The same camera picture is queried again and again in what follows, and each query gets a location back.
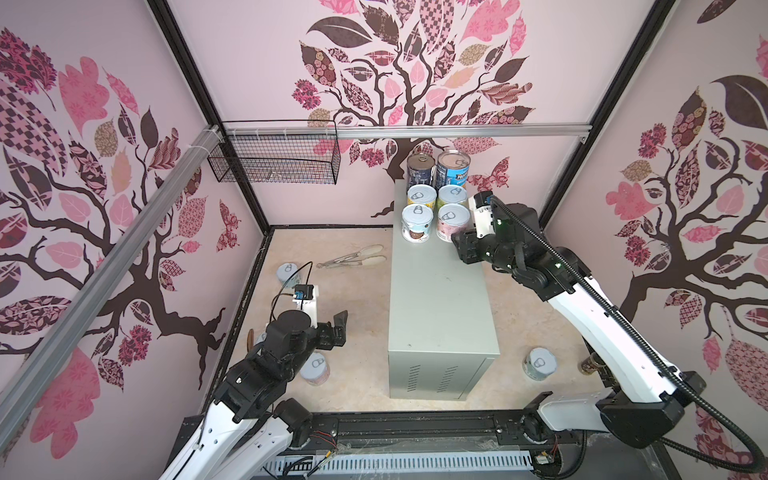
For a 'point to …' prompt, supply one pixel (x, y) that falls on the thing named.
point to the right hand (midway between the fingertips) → (462, 230)
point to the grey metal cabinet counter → (442, 338)
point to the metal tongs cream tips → (364, 257)
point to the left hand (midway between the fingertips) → (329, 317)
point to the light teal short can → (285, 270)
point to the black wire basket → (276, 151)
